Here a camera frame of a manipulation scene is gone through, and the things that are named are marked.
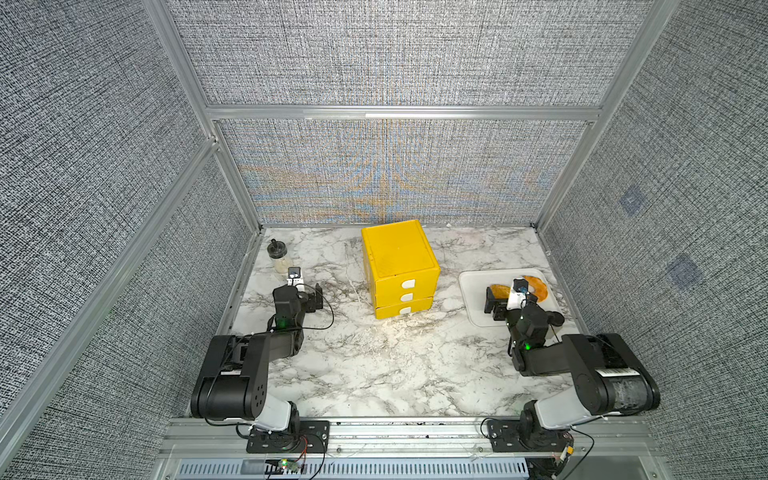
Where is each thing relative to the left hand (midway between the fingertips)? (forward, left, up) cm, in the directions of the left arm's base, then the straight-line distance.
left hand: (306, 281), depth 93 cm
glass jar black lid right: (-17, -71, +2) cm, 73 cm away
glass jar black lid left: (+12, +11, +1) cm, 16 cm away
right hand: (-4, -61, +3) cm, 61 cm away
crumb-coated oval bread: (-4, -61, -4) cm, 61 cm away
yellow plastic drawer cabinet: (-5, -29, +12) cm, 32 cm away
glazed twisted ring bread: (-2, -76, -7) cm, 77 cm away
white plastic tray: (+4, -56, -10) cm, 57 cm away
